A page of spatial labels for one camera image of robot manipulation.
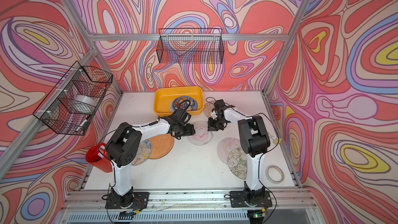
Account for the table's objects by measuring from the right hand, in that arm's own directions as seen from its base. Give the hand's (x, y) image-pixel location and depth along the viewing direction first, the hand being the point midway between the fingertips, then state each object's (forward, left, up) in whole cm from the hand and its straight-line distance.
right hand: (209, 132), depth 97 cm
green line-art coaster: (-19, -14, 0) cm, 24 cm away
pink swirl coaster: (-3, +5, -1) cm, 6 cm away
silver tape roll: (-3, +58, +34) cm, 68 cm away
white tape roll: (-26, -33, -2) cm, 42 cm away
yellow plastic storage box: (+32, +33, +1) cm, 46 cm away
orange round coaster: (-8, +29, +1) cm, 30 cm away
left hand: (-1, +10, +1) cm, 10 cm away
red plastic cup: (-16, +60, +8) cm, 63 cm away
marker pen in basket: (-7, +61, +26) cm, 67 cm away
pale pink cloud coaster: (-9, -9, -1) cm, 13 cm away
